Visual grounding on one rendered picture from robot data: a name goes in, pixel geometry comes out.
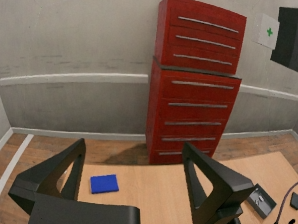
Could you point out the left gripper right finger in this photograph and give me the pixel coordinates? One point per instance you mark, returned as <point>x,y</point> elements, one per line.
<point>230,188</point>

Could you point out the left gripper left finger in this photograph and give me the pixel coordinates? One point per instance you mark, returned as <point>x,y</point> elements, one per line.
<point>43,177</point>

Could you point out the blue flat rectangular block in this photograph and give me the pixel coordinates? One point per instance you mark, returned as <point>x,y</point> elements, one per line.
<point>104,184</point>

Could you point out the grey rectangular tray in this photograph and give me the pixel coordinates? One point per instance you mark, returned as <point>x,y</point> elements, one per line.
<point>266,205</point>

